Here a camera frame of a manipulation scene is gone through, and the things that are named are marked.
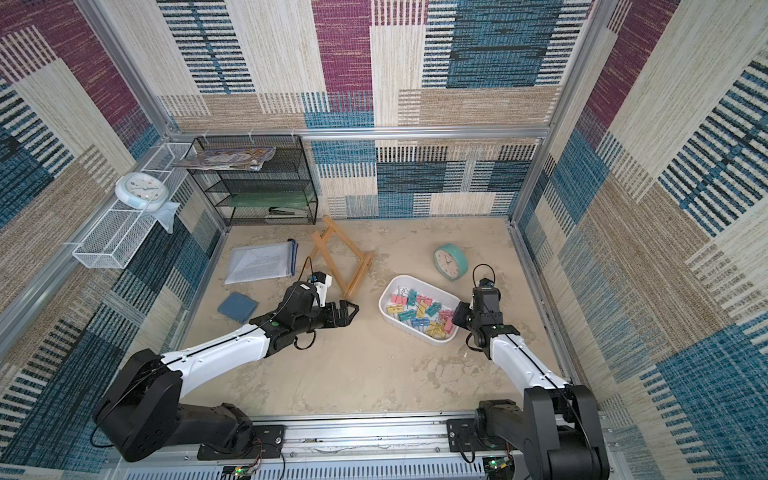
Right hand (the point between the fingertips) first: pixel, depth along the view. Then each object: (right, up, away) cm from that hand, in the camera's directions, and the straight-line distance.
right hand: (460, 306), depth 91 cm
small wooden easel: (-29, +14, +12) cm, 34 cm away
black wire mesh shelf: (-61, +38, +21) cm, 75 cm away
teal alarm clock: (-2, +13, +7) cm, 15 cm away
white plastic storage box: (-12, -2, +4) cm, 13 cm away
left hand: (-33, +1, -5) cm, 33 cm away
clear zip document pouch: (-67, +12, +18) cm, 70 cm away
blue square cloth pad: (-70, -2, +7) cm, 70 cm away
